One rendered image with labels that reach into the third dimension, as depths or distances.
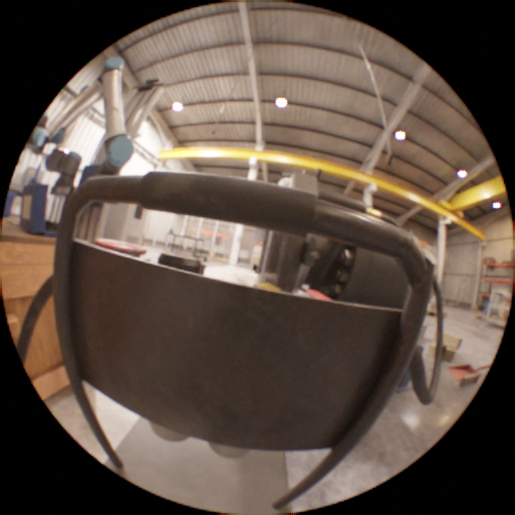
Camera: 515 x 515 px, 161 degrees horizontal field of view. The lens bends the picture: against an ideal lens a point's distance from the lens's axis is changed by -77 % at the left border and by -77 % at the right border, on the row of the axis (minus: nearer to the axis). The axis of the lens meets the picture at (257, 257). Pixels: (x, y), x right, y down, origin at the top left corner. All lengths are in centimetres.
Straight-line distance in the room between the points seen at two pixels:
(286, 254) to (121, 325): 52
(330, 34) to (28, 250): 822
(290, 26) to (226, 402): 816
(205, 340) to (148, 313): 5
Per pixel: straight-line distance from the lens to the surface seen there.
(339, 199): 63
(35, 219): 52
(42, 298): 42
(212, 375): 17
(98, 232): 135
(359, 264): 81
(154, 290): 16
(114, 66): 131
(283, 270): 62
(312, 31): 806
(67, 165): 156
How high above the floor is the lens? 52
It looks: level
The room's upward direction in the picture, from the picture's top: 12 degrees clockwise
